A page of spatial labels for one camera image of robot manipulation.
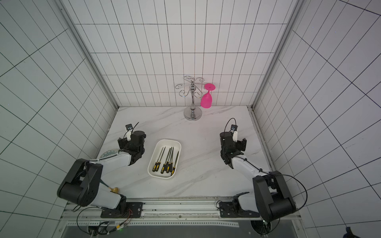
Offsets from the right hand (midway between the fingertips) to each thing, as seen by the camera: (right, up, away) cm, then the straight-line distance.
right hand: (231, 135), depth 89 cm
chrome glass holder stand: (-24, +15, +25) cm, 38 cm away
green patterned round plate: (-76, -11, +1) cm, 77 cm away
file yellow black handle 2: (-38, -19, -3) cm, 43 cm away
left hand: (-64, -1, +2) cm, 64 cm away
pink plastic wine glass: (-14, +24, +12) cm, 30 cm away
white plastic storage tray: (-41, -15, +2) cm, 44 cm away
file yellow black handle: (-45, -18, -1) cm, 49 cm away
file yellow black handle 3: (-35, -19, -2) cm, 40 cm away
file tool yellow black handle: (-41, -18, -1) cm, 45 cm away
